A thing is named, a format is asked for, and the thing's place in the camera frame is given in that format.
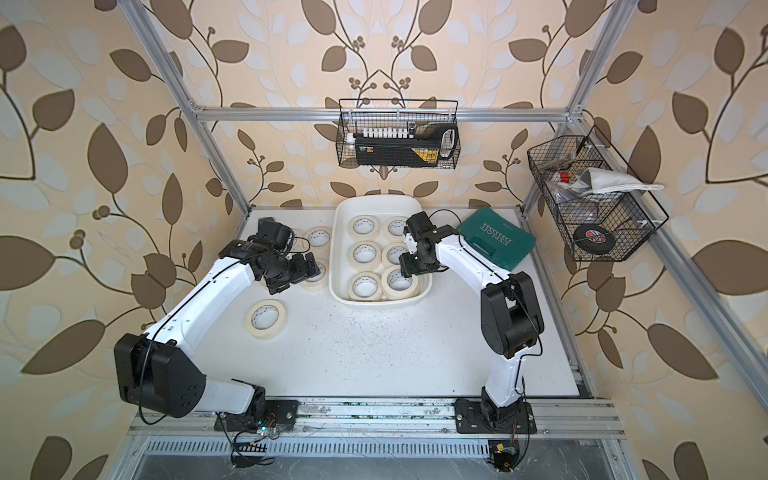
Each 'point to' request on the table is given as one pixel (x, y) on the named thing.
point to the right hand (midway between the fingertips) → (411, 269)
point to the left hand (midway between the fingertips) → (308, 274)
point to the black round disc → (594, 239)
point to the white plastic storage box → (381, 207)
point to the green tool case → (499, 235)
